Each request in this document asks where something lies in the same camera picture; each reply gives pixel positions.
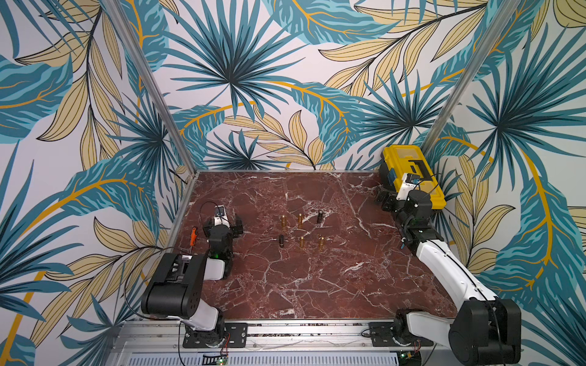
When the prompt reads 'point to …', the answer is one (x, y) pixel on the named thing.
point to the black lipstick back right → (320, 216)
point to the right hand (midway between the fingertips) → (391, 188)
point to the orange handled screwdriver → (193, 239)
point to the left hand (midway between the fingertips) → (223, 217)
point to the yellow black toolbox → (412, 161)
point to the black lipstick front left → (281, 241)
